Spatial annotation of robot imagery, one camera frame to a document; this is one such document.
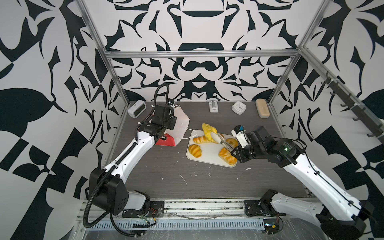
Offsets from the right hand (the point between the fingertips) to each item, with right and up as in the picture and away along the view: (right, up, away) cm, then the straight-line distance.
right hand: (233, 151), depth 69 cm
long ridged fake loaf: (-13, +1, +27) cm, 30 cm away
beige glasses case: (+33, +22, +43) cm, 59 cm away
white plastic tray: (-14, -4, +25) cm, 28 cm away
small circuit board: (+18, -36, +2) cm, 40 cm away
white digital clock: (-58, +22, +38) cm, 72 cm away
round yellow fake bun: (-17, -4, +20) cm, 27 cm away
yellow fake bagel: (+1, +3, +5) cm, 6 cm away
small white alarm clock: (+16, +23, +45) cm, 53 cm away
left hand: (-31, +18, +12) cm, 38 cm away
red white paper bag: (-29, +4, +18) cm, 35 cm away
